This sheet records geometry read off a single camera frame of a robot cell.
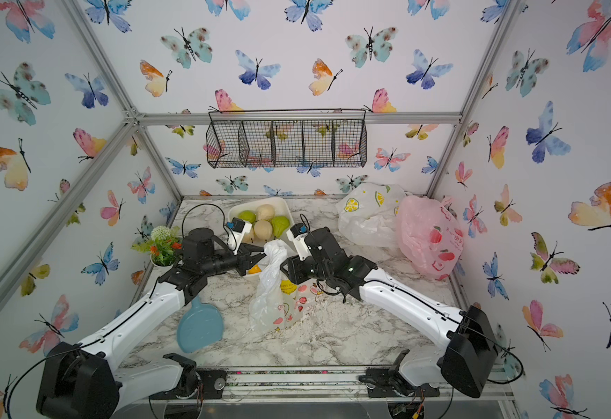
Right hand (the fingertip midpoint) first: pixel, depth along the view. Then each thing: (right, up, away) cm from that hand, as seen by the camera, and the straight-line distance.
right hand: (285, 263), depth 73 cm
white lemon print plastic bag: (+29, +15, +33) cm, 46 cm away
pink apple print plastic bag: (+50, +6, +23) cm, 55 cm away
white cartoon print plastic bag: (-3, -12, +4) cm, 13 cm away
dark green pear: (-6, +10, +31) cm, 34 cm away
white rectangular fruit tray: (-19, +19, +38) cm, 47 cm away
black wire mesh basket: (-2, +43, +25) cm, 49 cm away
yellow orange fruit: (-10, -3, +5) cm, 11 cm away
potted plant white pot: (-40, +4, +11) cm, 42 cm away
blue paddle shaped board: (-29, -21, +10) cm, 37 cm away
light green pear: (-19, +14, +35) cm, 42 cm away
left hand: (-5, +3, +3) cm, 7 cm away
